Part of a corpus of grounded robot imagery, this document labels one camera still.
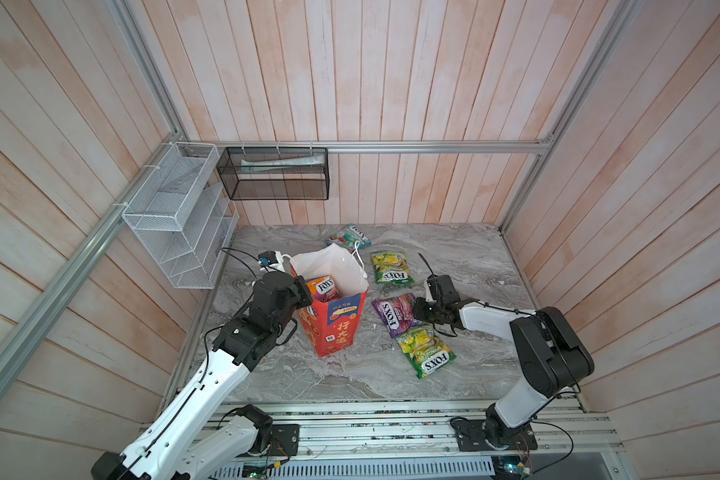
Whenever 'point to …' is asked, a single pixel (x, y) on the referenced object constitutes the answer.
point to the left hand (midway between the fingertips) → (304, 284)
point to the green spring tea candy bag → (391, 267)
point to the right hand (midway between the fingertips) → (413, 308)
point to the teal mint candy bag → (351, 237)
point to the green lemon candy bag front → (425, 352)
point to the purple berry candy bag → (397, 314)
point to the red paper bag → (338, 284)
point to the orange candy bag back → (323, 288)
